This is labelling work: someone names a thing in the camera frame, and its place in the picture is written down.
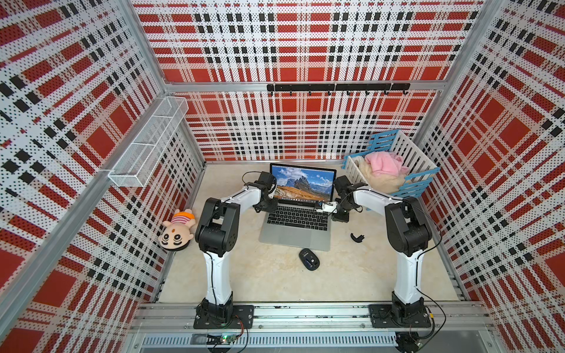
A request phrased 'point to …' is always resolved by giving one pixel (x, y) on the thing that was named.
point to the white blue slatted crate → (421, 170)
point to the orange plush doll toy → (176, 234)
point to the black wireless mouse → (309, 259)
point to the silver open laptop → (296, 221)
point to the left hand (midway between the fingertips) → (271, 207)
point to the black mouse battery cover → (359, 239)
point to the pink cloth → (388, 162)
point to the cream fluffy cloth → (388, 184)
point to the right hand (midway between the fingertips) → (342, 213)
